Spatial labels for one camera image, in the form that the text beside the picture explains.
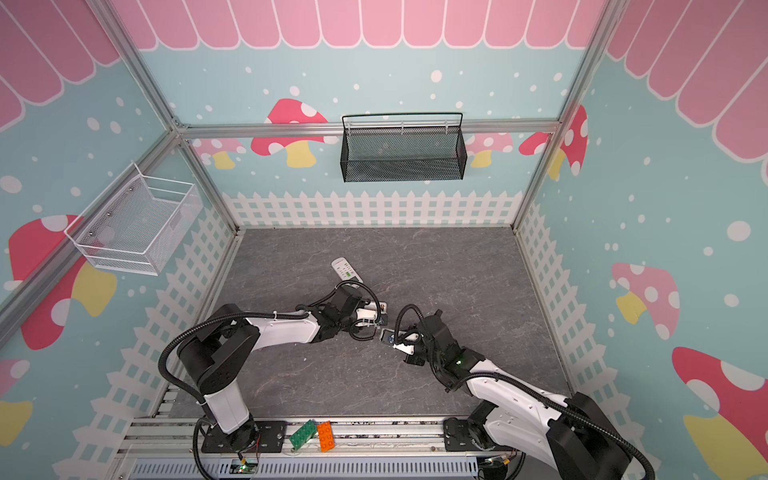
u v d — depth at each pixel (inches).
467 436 29.2
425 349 28.0
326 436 29.3
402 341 27.1
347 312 29.3
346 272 41.5
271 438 29.2
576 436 16.1
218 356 18.8
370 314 32.9
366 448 29.1
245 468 28.5
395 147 37.9
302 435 29.1
